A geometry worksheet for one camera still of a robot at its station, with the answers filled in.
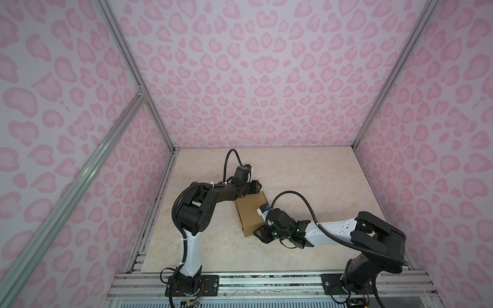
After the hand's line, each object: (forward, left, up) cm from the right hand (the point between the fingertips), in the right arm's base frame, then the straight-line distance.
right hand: (257, 231), depth 83 cm
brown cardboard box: (+10, +5, +2) cm, 12 cm away
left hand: (+24, -1, -3) cm, 24 cm away
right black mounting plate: (-19, -29, -4) cm, 34 cm away
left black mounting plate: (-21, +18, -3) cm, 27 cm away
